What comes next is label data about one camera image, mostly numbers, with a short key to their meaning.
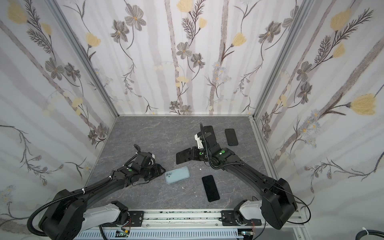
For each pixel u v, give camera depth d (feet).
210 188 2.72
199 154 2.28
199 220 2.45
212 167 1.91
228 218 2.43
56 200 1.34
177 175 2.94
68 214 1.33
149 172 2.39
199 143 2.36
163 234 2.31
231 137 3.54
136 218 2.43
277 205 1.33
